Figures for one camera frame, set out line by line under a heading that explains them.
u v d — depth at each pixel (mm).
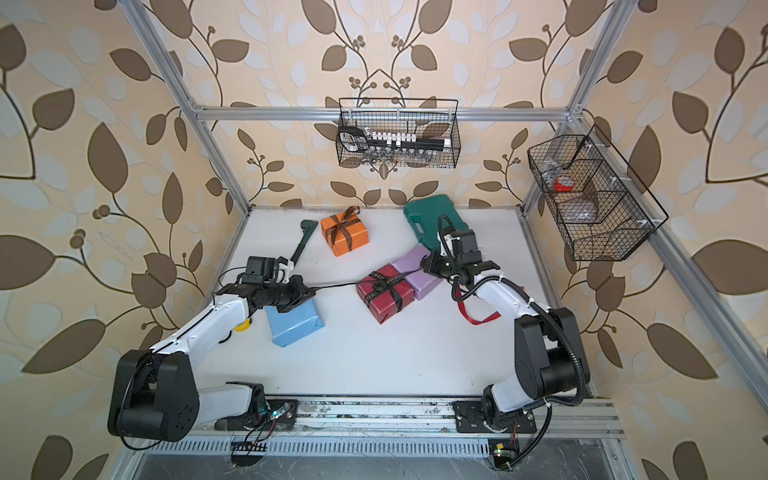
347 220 1081
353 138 836
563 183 806
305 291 806
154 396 413
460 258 693
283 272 794
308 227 1148
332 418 752
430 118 911
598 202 758
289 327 825
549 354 440
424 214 1155
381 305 869
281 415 736
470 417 737
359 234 1038
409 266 941
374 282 893
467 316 909
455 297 627
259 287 685
